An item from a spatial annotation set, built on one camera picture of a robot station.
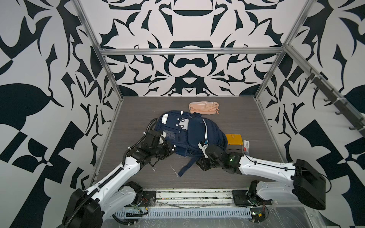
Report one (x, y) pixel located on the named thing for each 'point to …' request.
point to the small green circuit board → (257, 214)
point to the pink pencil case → (204, 108)
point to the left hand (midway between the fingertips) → (179, 146)
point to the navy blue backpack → (185, 130)
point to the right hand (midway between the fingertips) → (198, 161)
